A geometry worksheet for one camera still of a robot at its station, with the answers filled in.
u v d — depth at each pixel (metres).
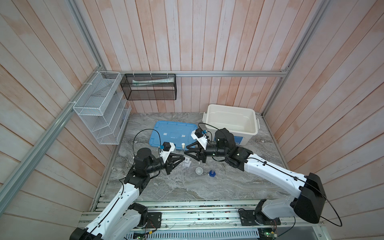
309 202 0.39
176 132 1.07
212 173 0.88
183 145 0.65
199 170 0.89
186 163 0.90
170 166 0.63
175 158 0.67
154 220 0.73
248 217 0.75
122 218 0.48
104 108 0.73
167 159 0.63
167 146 0.60
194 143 0.67
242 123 1.07
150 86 1.04
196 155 0.64
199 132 0.59
